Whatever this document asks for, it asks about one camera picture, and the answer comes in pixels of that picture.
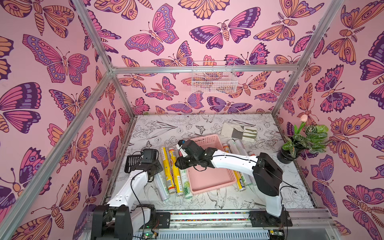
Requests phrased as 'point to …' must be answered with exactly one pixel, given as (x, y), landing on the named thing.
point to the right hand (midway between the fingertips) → (174, 166)
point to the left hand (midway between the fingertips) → (157, 165)
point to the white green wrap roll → (186, 183)
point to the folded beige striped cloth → (238, 131)
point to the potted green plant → (309, 138)
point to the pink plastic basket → (202, 178)
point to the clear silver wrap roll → (234, 149)
